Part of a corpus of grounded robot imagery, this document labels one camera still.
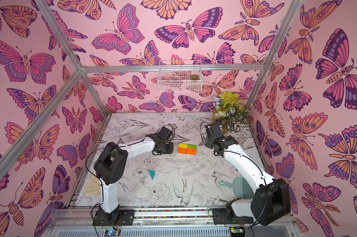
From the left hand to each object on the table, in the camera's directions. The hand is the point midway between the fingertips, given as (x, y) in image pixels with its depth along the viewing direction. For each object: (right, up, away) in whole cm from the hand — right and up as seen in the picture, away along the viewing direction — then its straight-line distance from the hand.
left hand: (173, 149), depth 97 cm
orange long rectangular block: (+12, -1, -1) cm, 12 cm away
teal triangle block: (-13, -13, -8) cm, 20 cm away
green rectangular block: (+13, +1, +2) cm, 13 cm away
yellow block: (+5, +2, +3) cm, 6 cm away
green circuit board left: (-29, -36, -25) cm, 53 cm away
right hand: (+24, +8, -13) cm, 29 cm away
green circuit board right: (+32, -36, -25) cm, 55 cm away
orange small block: (+5, -1, +2) cm, 5 cm away
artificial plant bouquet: (+34, +24, -10) cm, 43 cm away
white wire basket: (+4, +48, +9) cm, 49 cm away
